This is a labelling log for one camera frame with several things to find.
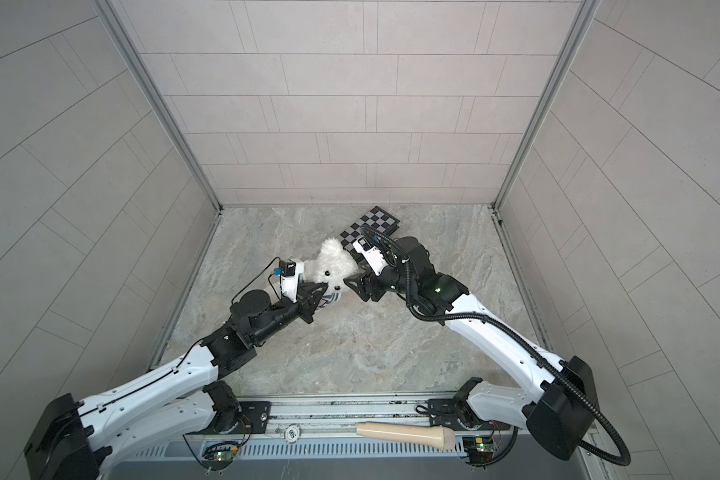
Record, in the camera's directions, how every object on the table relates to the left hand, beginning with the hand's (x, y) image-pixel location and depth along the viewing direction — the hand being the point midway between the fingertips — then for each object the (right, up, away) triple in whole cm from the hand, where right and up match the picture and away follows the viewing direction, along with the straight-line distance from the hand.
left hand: (335, 285), depth 70 cm
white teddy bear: (-1, +5, -1) cm, 5 cm away
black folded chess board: (+10, +18, +39) cm, 44 cm away
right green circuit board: (+35, -37, -2) cm, 51 cm away
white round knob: (-10, -35, -1) cm, 36 cm away
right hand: (+4, +2, 0) cm, 5 cm away
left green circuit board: (-25, -36, -6) cm, 44 cm away
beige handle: (+24, -33, -5) cm, 41 cm away
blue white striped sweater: (-2, -5, +8) cm, 9 cm away
